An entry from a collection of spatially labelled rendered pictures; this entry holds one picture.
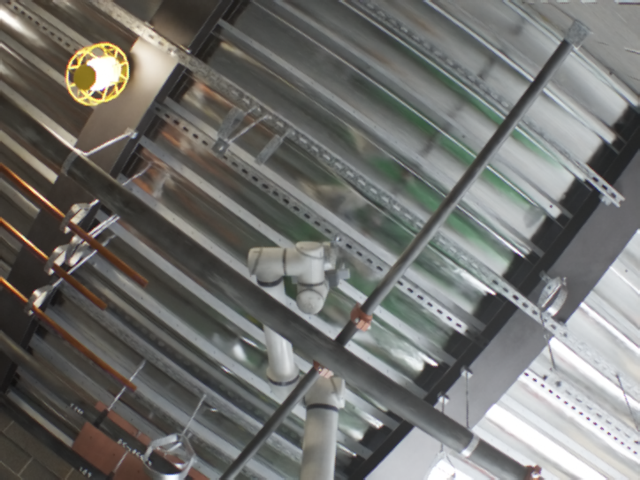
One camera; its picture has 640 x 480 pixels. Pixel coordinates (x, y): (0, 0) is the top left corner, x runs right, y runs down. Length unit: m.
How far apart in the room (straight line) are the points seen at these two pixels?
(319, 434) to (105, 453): 1.56
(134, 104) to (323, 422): 1.41
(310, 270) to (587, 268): 1.15
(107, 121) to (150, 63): 0.30
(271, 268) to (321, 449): 0.68
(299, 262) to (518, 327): 1.03
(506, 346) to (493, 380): 0.16
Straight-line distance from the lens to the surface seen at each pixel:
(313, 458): 2.90
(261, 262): 2.67
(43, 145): 2.74
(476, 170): 2.53
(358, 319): 2.65
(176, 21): 3.18
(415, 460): 3.56
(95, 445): 4.17
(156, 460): 3.40
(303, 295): 2.67
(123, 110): 3.28
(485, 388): 3.39
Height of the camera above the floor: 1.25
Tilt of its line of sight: 72 degrees up
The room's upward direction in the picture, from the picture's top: 23 degrees clockwise
